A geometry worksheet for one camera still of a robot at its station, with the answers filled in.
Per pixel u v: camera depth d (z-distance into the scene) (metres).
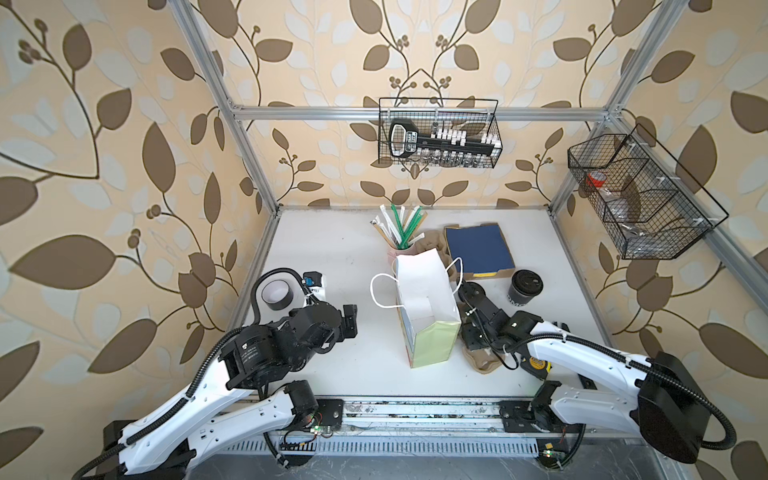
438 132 0.82
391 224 0.96
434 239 1.06
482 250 1.03
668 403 0.40
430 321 0.92
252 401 0.59
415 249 0.96
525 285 0.87
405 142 0.85
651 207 0.73
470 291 1.02
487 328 0.63
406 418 0.75
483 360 0.83
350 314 0.60
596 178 0.88
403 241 0.99
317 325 0.46
